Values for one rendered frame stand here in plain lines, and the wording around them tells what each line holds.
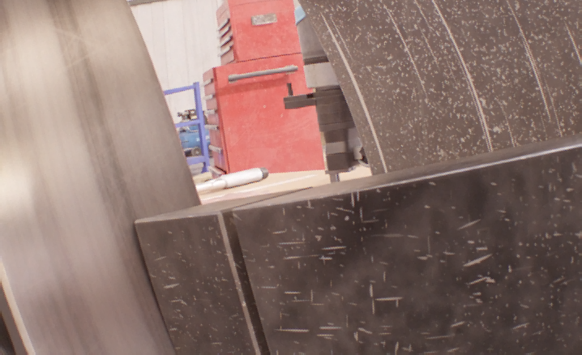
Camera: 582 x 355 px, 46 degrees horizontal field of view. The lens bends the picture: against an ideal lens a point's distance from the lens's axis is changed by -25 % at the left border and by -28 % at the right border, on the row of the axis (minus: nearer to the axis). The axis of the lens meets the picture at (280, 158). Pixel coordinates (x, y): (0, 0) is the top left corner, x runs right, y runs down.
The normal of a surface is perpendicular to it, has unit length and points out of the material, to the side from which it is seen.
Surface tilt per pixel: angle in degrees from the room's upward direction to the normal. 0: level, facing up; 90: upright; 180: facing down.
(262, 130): 90
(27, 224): 75
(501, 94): 90
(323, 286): 90
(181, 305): 90
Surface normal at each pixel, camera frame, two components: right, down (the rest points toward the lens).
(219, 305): -0.69, 0.16
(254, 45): 0.16, 0.04
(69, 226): 0.64, -0.32
